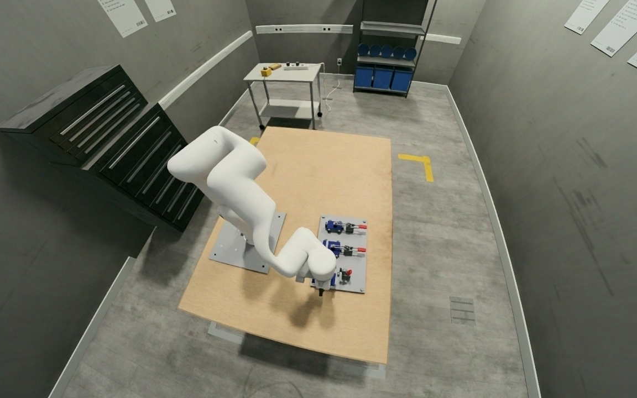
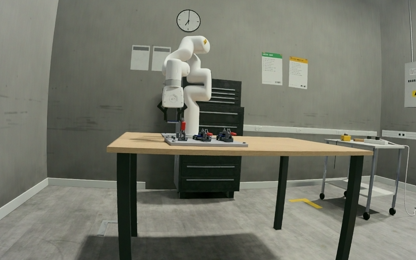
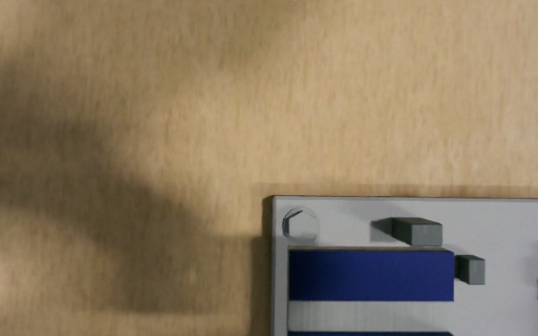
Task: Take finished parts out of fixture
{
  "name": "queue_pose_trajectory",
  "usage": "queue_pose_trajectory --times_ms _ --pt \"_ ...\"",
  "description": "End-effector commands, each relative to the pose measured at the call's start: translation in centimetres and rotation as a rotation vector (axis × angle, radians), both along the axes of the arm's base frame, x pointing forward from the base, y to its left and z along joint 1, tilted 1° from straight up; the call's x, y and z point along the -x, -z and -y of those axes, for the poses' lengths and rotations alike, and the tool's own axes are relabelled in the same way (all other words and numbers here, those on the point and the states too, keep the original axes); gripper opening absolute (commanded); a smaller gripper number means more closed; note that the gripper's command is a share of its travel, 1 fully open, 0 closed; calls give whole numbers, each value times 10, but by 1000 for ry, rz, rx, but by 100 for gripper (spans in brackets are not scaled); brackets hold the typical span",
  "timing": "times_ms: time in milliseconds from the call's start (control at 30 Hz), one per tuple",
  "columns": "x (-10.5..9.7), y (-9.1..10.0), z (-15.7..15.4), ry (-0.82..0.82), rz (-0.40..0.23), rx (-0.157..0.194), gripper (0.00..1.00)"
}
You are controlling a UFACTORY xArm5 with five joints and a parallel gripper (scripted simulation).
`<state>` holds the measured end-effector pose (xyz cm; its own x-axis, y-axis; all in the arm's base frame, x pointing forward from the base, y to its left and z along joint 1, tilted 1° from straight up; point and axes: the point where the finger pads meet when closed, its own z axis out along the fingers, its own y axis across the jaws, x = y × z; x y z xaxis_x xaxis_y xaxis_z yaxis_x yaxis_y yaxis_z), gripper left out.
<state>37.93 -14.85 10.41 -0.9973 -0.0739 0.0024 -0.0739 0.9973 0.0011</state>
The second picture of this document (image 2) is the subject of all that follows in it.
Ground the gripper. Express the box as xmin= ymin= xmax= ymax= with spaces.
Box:
xmin=157 ymin=86 xmax=187 ymax=122

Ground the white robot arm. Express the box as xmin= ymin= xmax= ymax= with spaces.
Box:
xmin=162 ymin=36 xmax=212 ymax=136

